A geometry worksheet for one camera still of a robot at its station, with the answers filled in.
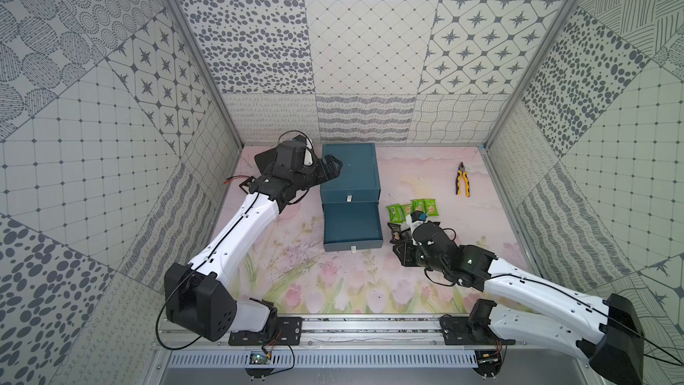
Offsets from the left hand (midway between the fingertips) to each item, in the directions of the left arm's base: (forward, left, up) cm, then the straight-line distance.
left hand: (331, 162), depth 78 cm
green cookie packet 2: (+3, -31, -28) cm, 42 cm away
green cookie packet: (+3, -37, -28) cm, 46 cm away
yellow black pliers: (+19, -52, -28) cm, 62 cm away
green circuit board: (-46, +18, -30) cm, 58 cm away
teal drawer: (-13, -7, -16) cm, 22 cm away
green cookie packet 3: (0, -24, -27) cm, 36 cm away
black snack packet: (-8, -22, -26) cm, 35 cm away
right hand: (-20, -20, -17) cm, 33 cm away
